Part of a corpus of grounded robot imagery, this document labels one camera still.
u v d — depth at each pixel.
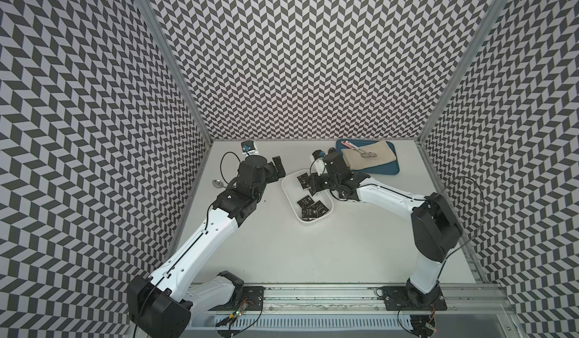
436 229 0.47
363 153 1.12
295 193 0.94
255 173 0.53
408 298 0.65
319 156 0.79
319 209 0.90
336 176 0.68
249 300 0.71
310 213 0.88
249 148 0.63
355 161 1.08
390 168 1.02
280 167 0.72
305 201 0.94
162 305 0.36
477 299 0.75
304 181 0.87
